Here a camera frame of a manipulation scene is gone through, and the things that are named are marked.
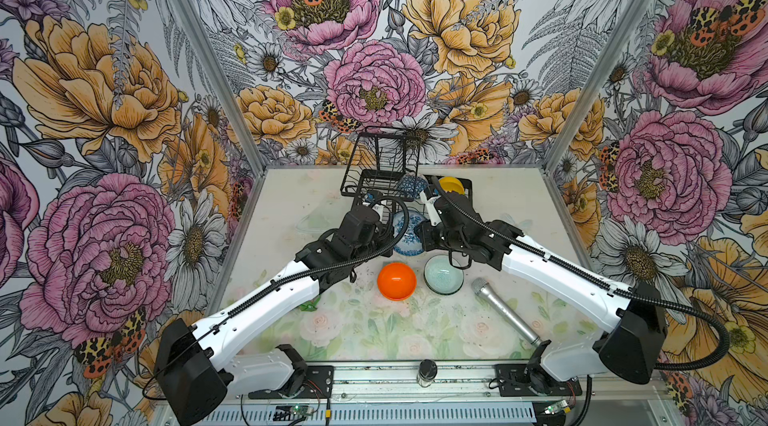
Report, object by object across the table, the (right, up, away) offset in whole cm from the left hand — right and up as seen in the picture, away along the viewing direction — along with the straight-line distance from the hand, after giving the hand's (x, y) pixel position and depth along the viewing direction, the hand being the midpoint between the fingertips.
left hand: (389, 237), depth 77 cm
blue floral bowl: (+6, -2, +1) cm, 6 cm away
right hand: (+8, -1, +1) cm, 8 cm away
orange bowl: (+2, -14, +11) cm, 18 cm away
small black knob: (+9, -28, -9) cm, 31 cm away
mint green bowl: (+15, -13, +11) cm, 23 cm away
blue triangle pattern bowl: (+8, +14, +34) cm, 38 cm away
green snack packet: (-21, -19, +5) cm, 29 cm away
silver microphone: (+27, -16, +10) cm, 32 cm away
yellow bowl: (+21, +15, +29) cm, 39 cm away
